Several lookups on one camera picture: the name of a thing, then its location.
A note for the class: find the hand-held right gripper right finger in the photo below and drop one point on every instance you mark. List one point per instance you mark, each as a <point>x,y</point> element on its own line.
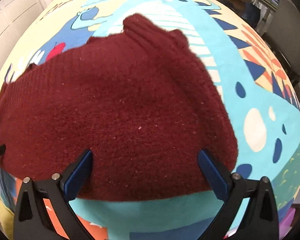
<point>213,177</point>

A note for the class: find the dark red knit sweater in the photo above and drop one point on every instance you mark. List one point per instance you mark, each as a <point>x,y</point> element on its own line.
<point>120,110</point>

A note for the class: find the grey chair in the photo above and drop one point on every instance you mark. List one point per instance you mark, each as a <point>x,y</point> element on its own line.
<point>290,35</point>

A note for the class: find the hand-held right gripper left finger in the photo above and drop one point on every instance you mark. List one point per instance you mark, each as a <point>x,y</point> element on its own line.
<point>77,177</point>

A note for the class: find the dark blue bag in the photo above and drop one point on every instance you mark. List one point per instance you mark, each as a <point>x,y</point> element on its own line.
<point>251,15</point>

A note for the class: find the yellow dinosaur printed blanket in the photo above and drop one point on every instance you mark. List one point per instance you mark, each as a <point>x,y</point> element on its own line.
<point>252,100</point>

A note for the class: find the white wardrobe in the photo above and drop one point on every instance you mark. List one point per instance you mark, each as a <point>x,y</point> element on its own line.
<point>12,17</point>

